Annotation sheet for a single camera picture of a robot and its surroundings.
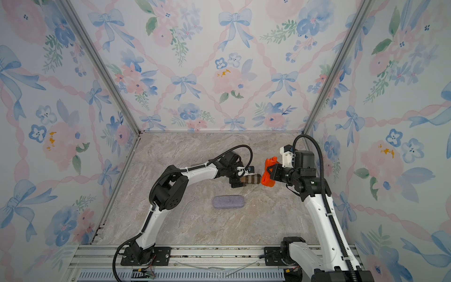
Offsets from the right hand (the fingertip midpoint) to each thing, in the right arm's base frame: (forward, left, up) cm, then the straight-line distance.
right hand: (270, 167), depth 75 cm
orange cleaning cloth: (-5, +2, 0) cm, 6 cm away
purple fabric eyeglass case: (-7, +18, -19) cm, 27 cm away
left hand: (+9, +9, -21) cm, 24 cm away
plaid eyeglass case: (+6, +4, -20) cm, 22 cm away
